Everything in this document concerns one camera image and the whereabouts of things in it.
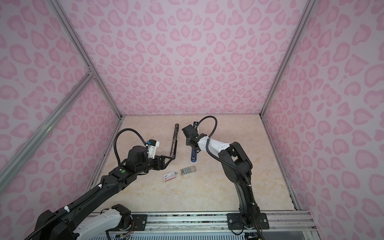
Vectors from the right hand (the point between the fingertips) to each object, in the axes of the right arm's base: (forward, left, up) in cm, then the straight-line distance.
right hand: (193, 137), depth 99 cm
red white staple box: (-24, +13, -5) cm, 28 cm away
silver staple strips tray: (-20, +2, -6) cm, 21 cm away
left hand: (-20, +11, +10) cm, 25 cm away
